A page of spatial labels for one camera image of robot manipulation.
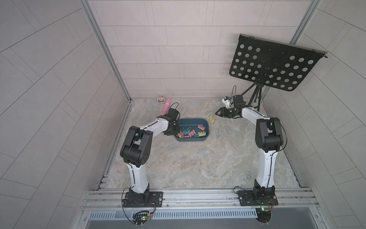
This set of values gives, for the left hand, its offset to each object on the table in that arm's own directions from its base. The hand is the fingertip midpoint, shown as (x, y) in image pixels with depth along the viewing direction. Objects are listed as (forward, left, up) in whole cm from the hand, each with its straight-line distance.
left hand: (177, 130), depth 98 cm
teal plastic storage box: (+4, -11, +2) cm, 12 cm away
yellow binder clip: (+8, -24, +2) cm, 26 cm away
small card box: (+26, +15, +3) cm, 30 cm away
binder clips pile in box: (-4, -8, +3) cm, 10 cm away
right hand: (+12, -30, +6) cm, 33 cm away
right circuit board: (-48, -45, 0) cm, 65 cm away
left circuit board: (-49, +14, +1) cm, 51 cm away
